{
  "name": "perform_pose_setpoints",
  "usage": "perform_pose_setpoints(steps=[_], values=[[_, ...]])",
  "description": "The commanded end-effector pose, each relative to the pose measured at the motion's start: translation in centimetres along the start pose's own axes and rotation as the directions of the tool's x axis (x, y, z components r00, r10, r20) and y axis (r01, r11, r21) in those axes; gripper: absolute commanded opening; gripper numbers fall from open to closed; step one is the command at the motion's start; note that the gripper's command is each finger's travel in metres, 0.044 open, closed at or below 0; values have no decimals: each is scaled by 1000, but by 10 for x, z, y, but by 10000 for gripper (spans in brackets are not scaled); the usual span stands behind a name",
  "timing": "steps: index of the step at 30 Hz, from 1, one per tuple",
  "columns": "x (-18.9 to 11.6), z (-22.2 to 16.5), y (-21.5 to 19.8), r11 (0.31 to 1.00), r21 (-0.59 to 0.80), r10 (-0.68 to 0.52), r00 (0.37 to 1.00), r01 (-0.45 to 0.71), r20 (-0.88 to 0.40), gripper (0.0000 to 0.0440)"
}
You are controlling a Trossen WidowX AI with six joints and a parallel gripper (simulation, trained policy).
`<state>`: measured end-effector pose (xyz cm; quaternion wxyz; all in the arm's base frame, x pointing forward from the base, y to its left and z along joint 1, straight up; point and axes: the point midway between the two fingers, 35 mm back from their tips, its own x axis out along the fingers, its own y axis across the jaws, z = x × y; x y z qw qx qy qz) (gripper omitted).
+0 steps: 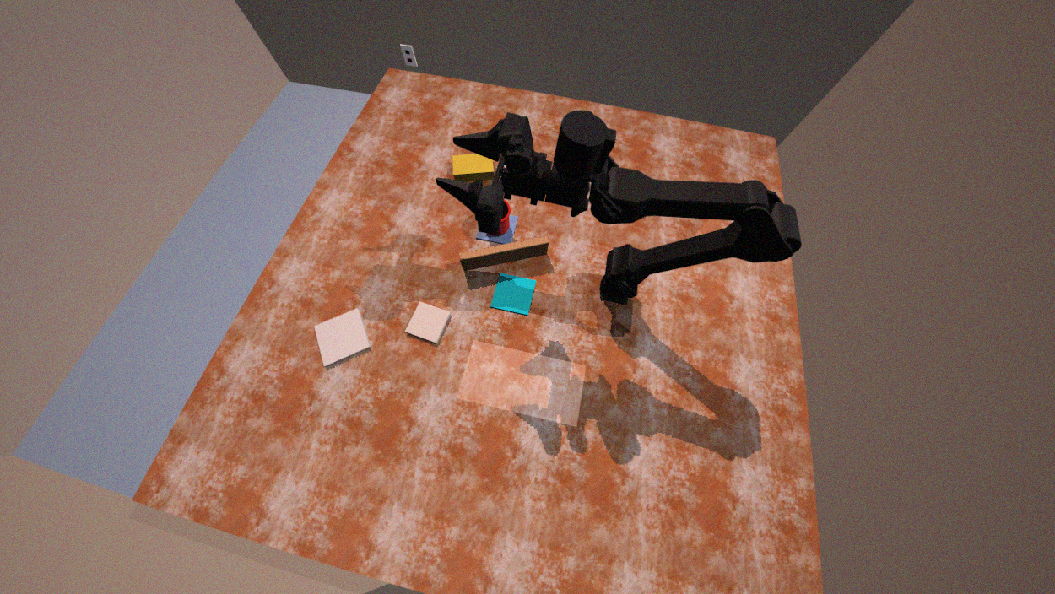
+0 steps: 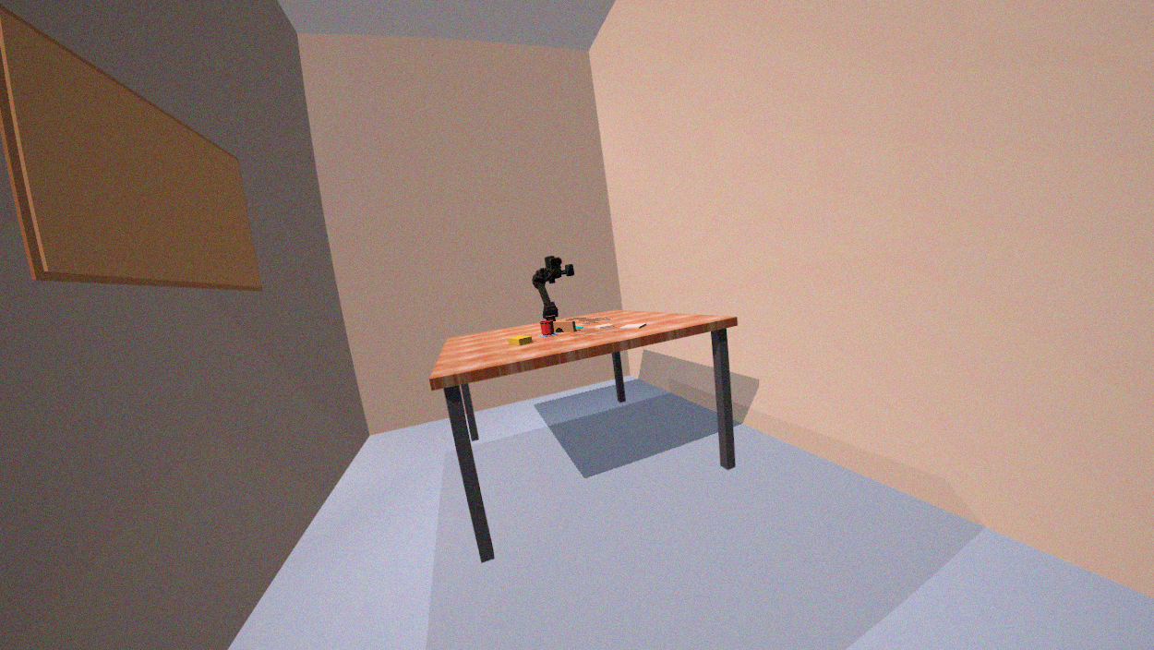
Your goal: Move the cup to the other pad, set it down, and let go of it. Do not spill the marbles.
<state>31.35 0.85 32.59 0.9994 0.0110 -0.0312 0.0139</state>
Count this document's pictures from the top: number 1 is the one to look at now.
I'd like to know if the tan and brown long bar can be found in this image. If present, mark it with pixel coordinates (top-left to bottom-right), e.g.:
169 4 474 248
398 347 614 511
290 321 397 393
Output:
458 236 549 271

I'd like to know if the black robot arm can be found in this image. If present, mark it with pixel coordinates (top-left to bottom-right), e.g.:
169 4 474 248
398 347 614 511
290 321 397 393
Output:
497 111 802 305

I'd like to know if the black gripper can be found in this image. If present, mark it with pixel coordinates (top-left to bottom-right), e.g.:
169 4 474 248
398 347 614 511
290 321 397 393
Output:
436 119 553 234

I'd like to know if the yellow rectangular block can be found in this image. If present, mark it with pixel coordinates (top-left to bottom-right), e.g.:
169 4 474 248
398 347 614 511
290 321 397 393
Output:
452 154 494 183

